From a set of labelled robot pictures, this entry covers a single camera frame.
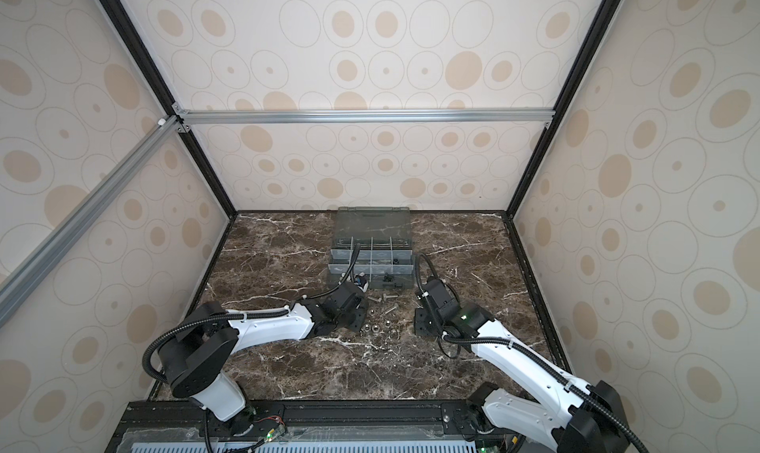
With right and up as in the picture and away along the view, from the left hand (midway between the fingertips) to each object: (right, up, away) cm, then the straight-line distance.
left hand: (371, 313), depth 88 cm
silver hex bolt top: (+5, +4, +7) cm, 10 cm away
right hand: (+16, 0, -7) cm, 18 cm away
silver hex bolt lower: (+6, 0, +4) cm, 7 cm away
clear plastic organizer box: (+4, +16, +17) cm, 24 cm away
